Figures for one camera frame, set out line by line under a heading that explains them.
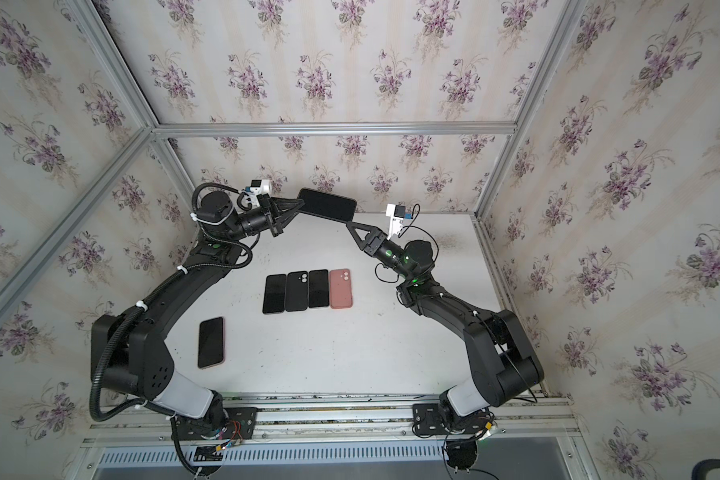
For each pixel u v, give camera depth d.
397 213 0.70
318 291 0.96
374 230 0.67
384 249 0.68
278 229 0.70
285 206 0.70
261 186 0.72
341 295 0.97
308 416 0.75
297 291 0.96
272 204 0.67
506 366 0.44
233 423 0.72
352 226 0.70
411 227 0.67
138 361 0.43
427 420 0.73
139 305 0.45
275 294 0.98
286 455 0.76
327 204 0.73
